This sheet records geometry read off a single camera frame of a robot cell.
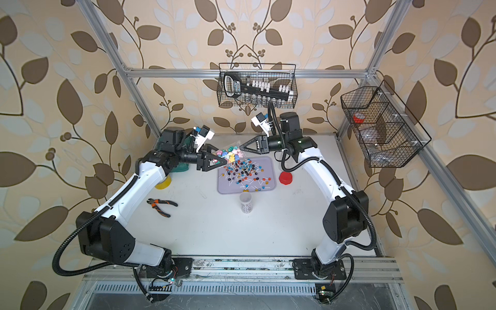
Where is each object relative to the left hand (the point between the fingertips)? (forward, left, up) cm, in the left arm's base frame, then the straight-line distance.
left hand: (222, 157), depth 69 cm
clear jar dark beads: (-6, -8, -23) cm, 26 cm away
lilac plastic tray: (+22, -19, -32) cm, 43 cm away
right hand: (+3, -7, +1) cm, 8 cm away
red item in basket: (+20, -56, +2) cm, 60 cm away
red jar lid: (+11, -28, -30) cm, 43 cm away
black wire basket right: (+11, -64, +2) cm, 65 cm away
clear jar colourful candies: (0, -4, +2) cm, 4 cm away
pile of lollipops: (+14, -7, -31) cm, 35 cm away
